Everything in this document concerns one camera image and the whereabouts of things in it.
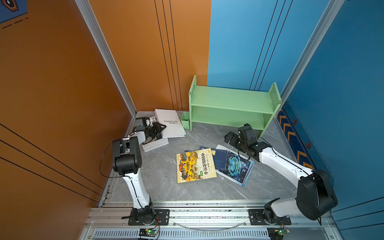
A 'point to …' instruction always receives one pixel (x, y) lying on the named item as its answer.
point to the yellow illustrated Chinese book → (194, 165)
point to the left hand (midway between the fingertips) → (165, 125)
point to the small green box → (185, 120)
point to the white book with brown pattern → (170, 119)
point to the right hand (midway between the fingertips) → (228, 139)
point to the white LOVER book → (149, 145)
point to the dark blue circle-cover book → (238, 169)
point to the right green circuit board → (277, 233)
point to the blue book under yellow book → (202, 147)
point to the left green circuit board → (147, 232)
